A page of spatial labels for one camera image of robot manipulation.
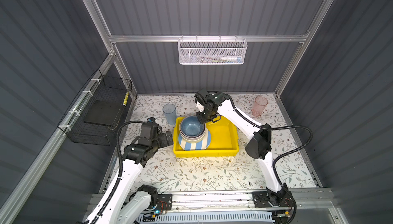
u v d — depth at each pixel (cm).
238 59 91
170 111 90
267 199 67
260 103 103
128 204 55
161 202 72
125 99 83
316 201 74
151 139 56
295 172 82
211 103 63
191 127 90
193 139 82
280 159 58
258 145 53
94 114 73
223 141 93
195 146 89
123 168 47
